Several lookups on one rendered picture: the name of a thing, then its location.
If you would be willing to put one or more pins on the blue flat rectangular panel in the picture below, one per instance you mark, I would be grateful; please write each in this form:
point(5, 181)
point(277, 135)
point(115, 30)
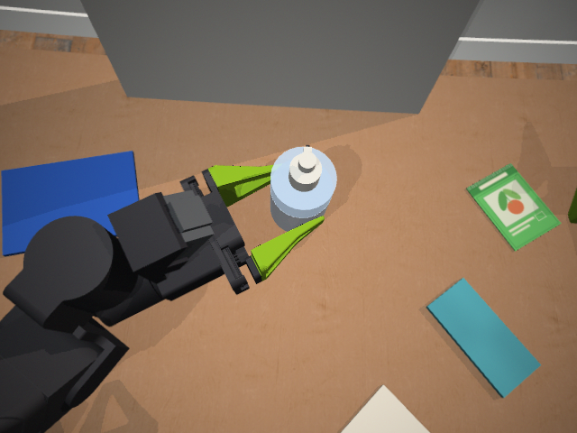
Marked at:
point(92, 187)

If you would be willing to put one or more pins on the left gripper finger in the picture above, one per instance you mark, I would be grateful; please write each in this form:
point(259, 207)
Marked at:
point(227, 177)
point(276, 249)

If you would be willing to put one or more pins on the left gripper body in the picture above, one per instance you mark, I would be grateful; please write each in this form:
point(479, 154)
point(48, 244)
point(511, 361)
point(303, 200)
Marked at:
point(227, 242)

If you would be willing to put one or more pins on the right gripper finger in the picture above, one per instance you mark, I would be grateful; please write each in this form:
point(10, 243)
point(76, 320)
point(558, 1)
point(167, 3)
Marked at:
point(572, 214)

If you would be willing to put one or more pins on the teal flat rectangular panel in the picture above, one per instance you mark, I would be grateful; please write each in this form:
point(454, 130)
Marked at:
point(493, 349)

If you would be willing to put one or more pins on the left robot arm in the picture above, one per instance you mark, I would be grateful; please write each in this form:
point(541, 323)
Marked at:
point(75, 269)

